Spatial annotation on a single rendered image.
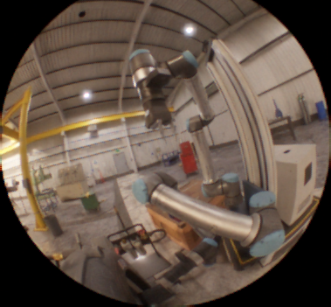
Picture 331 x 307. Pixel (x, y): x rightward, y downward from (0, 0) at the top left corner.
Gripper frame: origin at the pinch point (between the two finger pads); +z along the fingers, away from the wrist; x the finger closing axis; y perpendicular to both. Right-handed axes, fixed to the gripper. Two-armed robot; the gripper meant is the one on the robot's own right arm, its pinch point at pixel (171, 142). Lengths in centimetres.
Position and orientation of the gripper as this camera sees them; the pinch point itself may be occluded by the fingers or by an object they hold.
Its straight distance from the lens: 30.6
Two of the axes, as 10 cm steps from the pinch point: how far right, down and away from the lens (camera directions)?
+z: 2.9, 9.5, -0.8
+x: -7.9, 1.9, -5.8
